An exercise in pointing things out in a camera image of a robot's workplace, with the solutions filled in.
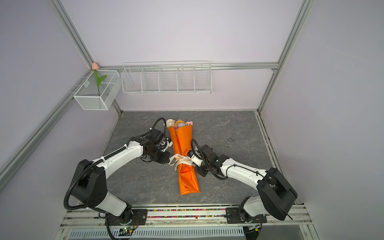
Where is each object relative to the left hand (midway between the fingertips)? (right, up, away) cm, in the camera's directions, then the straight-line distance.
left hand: (168, 162), depth 84 cm
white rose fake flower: (+4, +21, +21) cm, 30 cm away
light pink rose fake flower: (+11, +23, +21) cm, 33 cm away
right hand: (+17, -2, +2) cm, 18 cm away
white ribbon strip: (+6, +2, +3) cm, 7 cm away
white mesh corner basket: (-43, +42, +5) cm, 60 cm away
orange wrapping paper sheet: (+6, +12, +9) cm, 16 cm away
